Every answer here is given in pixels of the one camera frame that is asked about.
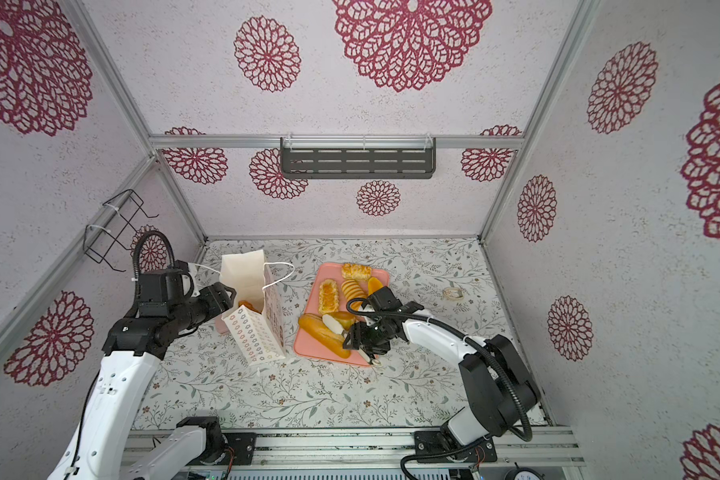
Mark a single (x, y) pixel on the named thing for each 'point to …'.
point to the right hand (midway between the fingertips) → (351, 344)
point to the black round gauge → (523, 473)
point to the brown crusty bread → (356, 271)
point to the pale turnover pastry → (248, 305)
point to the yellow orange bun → (374, 284)
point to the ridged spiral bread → (353, 290)
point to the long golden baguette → (315, 328)
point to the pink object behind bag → (220, 326)
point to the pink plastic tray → (341, 321)
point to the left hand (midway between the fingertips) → (227, 302)
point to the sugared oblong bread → (328, 296)
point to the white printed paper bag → (260, 336)
